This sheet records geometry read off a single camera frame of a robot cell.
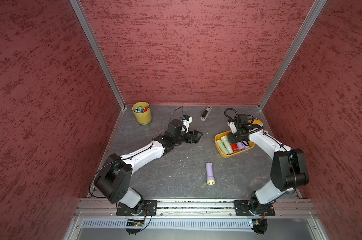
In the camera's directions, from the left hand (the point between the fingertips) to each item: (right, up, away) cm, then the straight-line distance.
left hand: (197, 136), depth 82 cm
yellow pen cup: (-36, +10, +22) cm, 44 cm away
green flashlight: (+17, -7, +12) cm, 22 cm away
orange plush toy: (+43, +8, +19) cm, 48 cm away
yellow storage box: (+16, -2, +15) cm, 21 cm away
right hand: (+24, -4, +10) cm, 26 cm away
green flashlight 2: (+20, -6, +11) cm, 24 cm away
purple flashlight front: (+7, -24, -2) cm, 25 cm away
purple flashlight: (+28, -8, +9) cm, 31 cm away
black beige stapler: (+9, +14, +29) cm, 34 cm away
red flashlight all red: (+24, -8, +8) cm, 27 cm away
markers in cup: (-39, +16, +22) cm, 48 cm away
